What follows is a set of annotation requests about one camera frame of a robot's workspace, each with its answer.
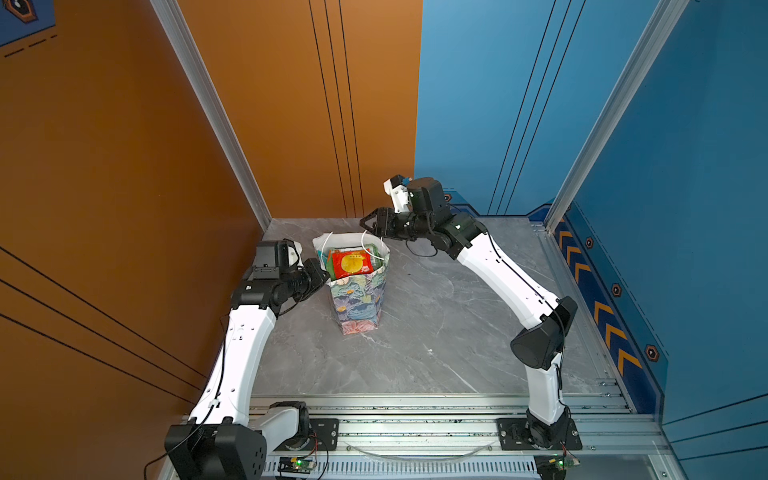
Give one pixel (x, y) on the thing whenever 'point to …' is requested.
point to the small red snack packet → (349, 262)
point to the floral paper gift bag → (367, 292)
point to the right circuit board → (563, 461)
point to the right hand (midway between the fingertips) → (368, 223)
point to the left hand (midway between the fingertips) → (332, 269)
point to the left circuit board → (295, 465)
